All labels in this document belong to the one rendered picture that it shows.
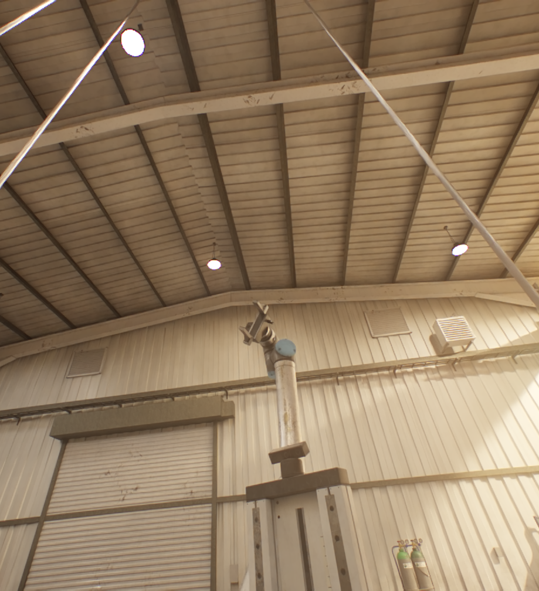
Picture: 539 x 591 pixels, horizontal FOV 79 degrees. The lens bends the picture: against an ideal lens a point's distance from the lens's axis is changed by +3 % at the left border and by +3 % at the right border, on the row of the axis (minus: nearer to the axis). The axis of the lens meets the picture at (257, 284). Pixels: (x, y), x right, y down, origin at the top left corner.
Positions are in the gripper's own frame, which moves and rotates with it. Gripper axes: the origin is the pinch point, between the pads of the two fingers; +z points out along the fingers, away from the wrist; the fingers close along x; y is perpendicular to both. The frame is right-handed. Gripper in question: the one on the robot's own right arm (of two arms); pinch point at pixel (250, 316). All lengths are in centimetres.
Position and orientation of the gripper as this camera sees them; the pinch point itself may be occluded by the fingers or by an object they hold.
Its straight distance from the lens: 140.0
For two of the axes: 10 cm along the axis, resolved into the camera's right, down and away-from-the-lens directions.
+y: 8.3, 1.9, -5.2
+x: -4.3, 8.2, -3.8
